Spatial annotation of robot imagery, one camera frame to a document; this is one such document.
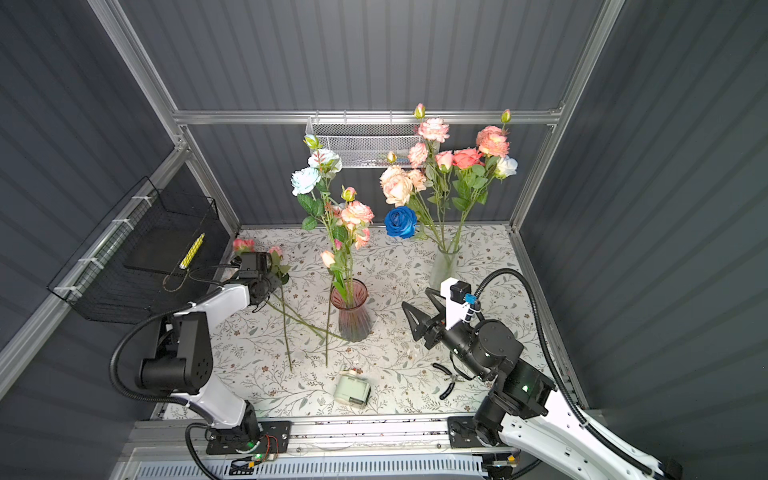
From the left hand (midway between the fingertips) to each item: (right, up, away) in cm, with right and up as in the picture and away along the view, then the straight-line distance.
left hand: (268, 281), depth 96 cm
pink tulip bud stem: (+24, +8, -23) cm, 35 cm away
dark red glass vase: (+28, -12, -5) cm, 31 cm away
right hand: (+46, -1, -34) cm, 57 cm away
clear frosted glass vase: (+57, +5, -1) cm, 58 cm away
